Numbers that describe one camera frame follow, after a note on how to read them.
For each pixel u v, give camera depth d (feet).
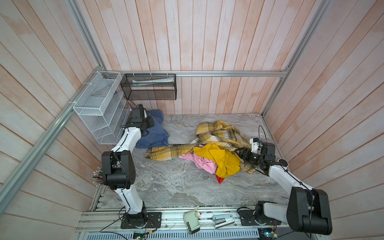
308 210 1.36
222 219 2.36
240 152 2.82
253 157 2.49
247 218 2.40
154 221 2.41
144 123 2.68
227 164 2.84
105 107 2.39
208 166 2.73
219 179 2.82
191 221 2.26
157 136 3.24
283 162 2.89
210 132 3.14
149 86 2.97
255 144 2.67
